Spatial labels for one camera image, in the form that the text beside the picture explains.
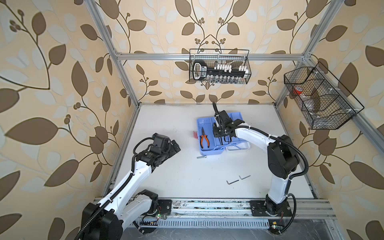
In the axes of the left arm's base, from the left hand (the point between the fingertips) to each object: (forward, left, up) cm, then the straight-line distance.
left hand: (175, 148), depth 82 cm
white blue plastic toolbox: (+10, -20, -12) cm, 26 cm away
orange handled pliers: (+15, -15, -11) cm, 24 cm away
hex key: (-14, -33, -13) cm, 38 cm away
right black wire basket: (+17, -76, +22) cm, 80 cm away
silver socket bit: (+1, -17, -12) cm, 21 cm away
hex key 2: (-10, -40, -13) cm, 43 cm away
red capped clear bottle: (+33, -71, +16) cm, 80 cm away
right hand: (+14, -24, -4) cm, 28 cm away
